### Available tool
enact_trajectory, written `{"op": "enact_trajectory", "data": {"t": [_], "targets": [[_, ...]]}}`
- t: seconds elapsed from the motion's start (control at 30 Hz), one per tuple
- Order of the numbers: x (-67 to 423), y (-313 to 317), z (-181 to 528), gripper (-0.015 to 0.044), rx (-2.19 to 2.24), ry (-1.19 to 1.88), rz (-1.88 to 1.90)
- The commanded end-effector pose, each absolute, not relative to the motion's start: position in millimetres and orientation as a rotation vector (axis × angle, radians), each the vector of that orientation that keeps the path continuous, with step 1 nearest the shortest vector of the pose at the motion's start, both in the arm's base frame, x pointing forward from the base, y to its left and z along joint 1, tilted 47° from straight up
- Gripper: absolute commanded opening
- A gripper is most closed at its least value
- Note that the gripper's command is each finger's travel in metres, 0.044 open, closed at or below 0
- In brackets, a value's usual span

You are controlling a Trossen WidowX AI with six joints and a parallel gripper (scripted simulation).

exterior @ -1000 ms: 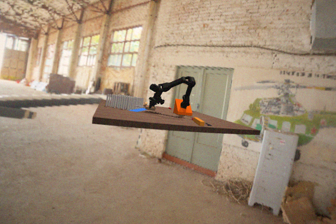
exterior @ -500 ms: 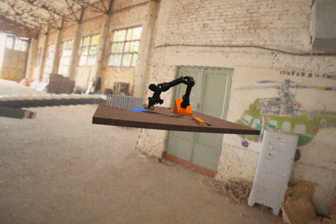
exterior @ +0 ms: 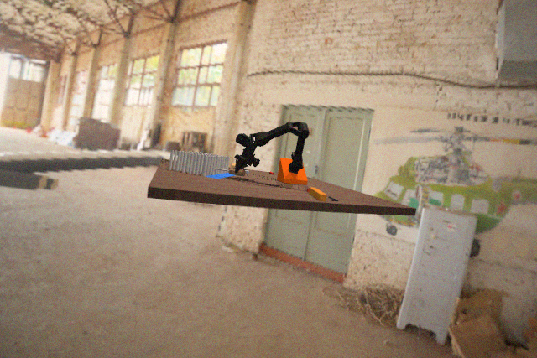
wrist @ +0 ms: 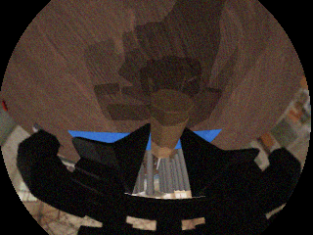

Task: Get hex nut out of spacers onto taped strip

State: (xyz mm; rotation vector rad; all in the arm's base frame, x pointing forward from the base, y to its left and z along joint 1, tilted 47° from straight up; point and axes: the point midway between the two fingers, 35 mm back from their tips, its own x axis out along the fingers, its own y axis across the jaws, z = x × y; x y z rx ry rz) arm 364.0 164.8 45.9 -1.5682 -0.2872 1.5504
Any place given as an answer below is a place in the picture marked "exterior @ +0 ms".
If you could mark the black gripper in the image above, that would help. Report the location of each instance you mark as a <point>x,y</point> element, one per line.
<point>242,160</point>

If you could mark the blue tape strip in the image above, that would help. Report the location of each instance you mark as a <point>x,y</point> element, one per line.
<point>220,176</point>

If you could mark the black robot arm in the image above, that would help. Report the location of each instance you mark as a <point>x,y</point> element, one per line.
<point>262,138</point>

